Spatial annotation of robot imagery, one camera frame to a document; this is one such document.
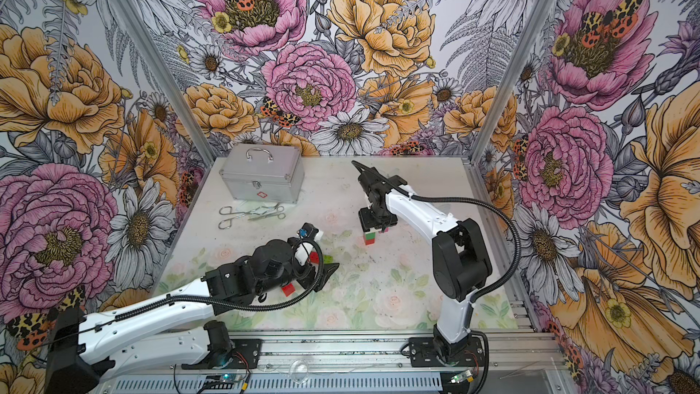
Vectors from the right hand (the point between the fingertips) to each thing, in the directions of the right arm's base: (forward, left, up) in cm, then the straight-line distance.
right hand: (376, 231), depth 88 cm
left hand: (-13, +16, +8) cm, 22 cm away
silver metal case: (+21, +36, +7) cm, 43 cm away
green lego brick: (+1, +2, -5) cm, 5 cm away
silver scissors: (+15, +36, -9) cm, 40 cm away
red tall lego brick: (+1, +2, -9) cm, 9 cm away
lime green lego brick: (-6, +16, -7) cm, 18 cm away
